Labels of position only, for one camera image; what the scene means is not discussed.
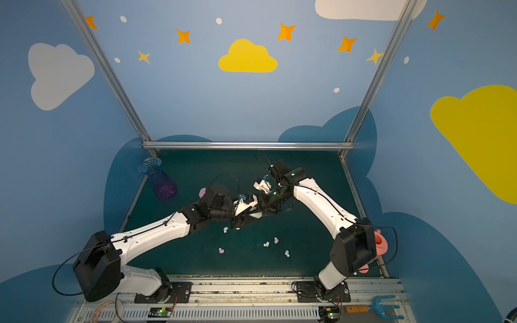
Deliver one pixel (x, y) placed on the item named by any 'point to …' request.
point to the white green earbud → (266, 244)
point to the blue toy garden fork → (377, 307)
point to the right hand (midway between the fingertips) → (257, 211)
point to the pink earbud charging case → (202, 192)
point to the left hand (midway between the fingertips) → (259, 213)
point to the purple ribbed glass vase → (163, 186)
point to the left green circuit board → (159, 312)
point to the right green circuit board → (328, 314)
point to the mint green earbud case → (256, 214)
